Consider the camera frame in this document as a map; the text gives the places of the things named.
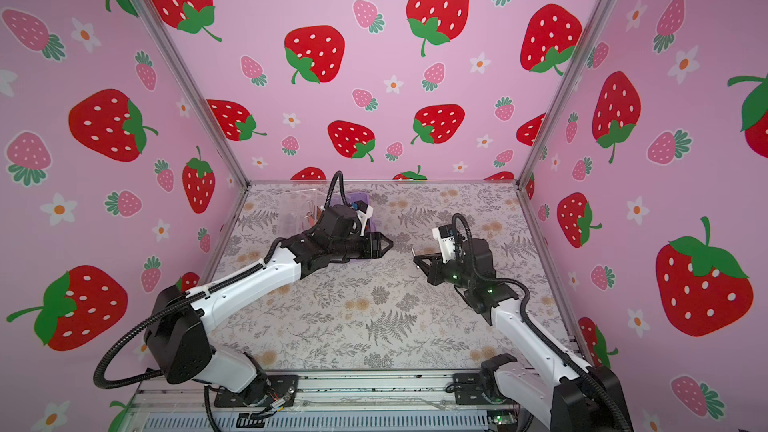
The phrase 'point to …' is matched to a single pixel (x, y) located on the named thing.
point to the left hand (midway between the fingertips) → (389, 243)
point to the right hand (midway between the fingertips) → (415, 259)
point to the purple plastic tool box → (298, 210)
